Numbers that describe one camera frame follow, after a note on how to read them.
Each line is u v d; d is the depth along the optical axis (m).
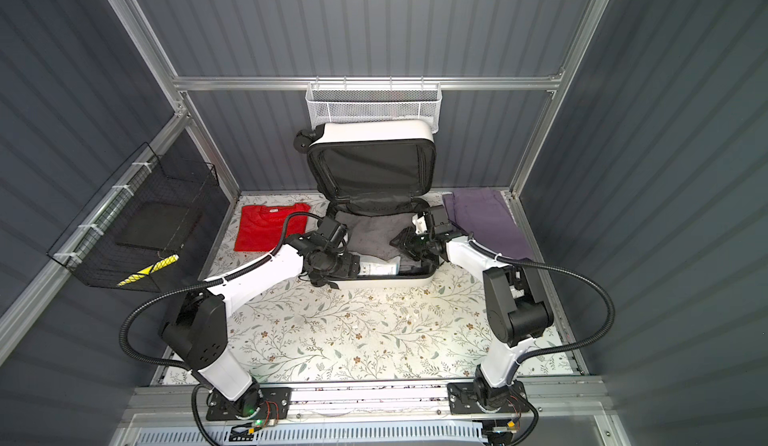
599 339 0.45
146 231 0.72
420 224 0.88
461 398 0.74
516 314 0.48
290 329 0.86
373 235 1.00
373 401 0.75
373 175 0.94
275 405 0.72
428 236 0.74
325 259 0.68
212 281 0.48
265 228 1.10
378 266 0.91
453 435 0.70
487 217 1.11
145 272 0.65
